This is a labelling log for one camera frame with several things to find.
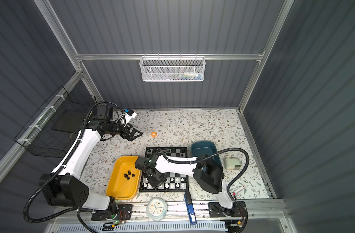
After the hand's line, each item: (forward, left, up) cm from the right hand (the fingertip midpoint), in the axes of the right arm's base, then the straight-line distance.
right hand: (159, 186), depth 79 cm
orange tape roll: (+37, +8, -3) cm, 38 cm away
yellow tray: (+4, +22, -3) cm, 22 cm away
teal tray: (+26, -29, -2) cm, 39 cm away
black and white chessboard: (+3, -9, -2) cm, 9 cm away
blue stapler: (-8, -16, +2) cm, 18 cm away
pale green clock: (-11, 0, 0) cm, 11 cm away
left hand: (+24, +13, +20) cm, 34 cm away
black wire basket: (+22, +50, +27) cm, 61 cm away
